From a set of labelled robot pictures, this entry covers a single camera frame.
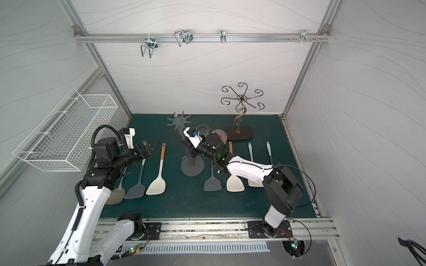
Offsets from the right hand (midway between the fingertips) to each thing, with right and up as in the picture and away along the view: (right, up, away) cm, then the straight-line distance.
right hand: (183, 136), depth 76 cm
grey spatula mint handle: (+48, -9, +26) cm, 56 cm away
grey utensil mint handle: (+13, -26, +11) cm, 31 cm away
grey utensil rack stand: (+1, -18, +17) cm, 25 cm away
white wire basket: (-48, -2, -10) cm, 49 cm away
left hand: (-12, -4, -5) cm, 14 cm away
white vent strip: (+4, -48, -6) cm, 48 cm away
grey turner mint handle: (-25, -29, +9) cm, 39 cm away
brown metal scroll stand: (+27, +1, +35) cm, 44 cm away
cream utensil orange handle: (-15, -27, +10) cm, 33 cm away
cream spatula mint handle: (+33, -25, +9) cm, 43 cm away
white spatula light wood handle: (+25, -26, +11) cm, 37 cm away
